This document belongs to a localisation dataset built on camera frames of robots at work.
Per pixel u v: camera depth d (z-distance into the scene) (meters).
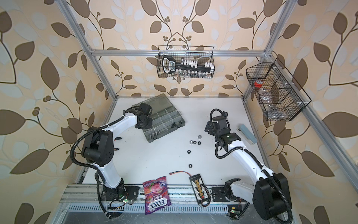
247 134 0.93
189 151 0.90
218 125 0.62
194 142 0.94
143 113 0.75
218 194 0.73
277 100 0.79
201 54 0.91
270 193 0.39
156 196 0.71
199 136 0.96
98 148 0.49
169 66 0.85
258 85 0.89
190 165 0.84
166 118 1.05
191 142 0.94
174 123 1.02
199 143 0.94
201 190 0.74
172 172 0.82
